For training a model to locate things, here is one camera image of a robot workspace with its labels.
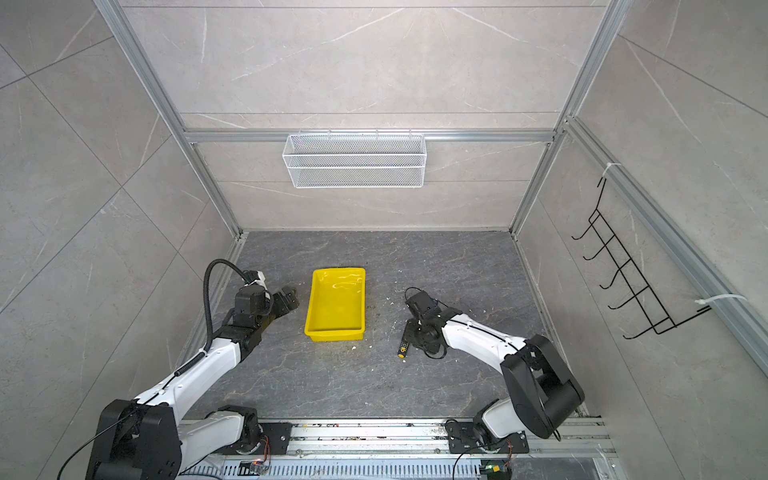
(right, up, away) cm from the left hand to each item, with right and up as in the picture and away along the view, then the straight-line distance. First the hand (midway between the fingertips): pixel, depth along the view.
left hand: (283, 287), depth 87 cm
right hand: (+38, -15, +2) cm, 41 cm away
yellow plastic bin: (+14, -7, +10) cm, 19 cm away
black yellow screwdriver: (+36, -14, -8) cm, 40 cm away
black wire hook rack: (+89, -1, -23) cm, 91 cm away
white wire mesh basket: (+20, +42, +14) cm, 49 cm away
